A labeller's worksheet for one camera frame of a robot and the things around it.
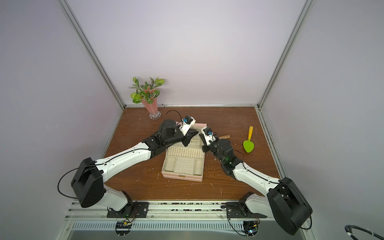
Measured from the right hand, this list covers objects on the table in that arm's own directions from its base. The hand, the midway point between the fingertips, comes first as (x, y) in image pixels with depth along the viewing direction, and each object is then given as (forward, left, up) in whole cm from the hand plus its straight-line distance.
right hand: (204, 130), depth 79 cm
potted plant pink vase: (+25, +36, +5) cm, 44 cm away
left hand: (-1, +4, +2) cm, 4 cm away
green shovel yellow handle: (+3, -30, -21) cm, 36 cm away
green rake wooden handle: (+8, -14, -18) cm, 24 cm away
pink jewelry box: (-12, +10, -15) cm, 22 cm away
